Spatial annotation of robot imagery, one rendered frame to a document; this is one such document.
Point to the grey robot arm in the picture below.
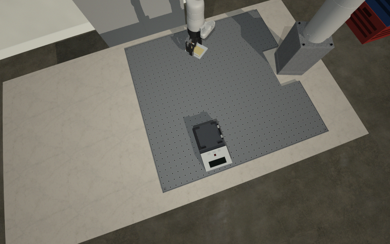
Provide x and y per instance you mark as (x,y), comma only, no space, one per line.
(331,15)

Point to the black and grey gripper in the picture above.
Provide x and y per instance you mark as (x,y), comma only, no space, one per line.
(194,37)

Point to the grey and white cassette dock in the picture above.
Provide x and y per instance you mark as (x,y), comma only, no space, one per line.
(211,146)

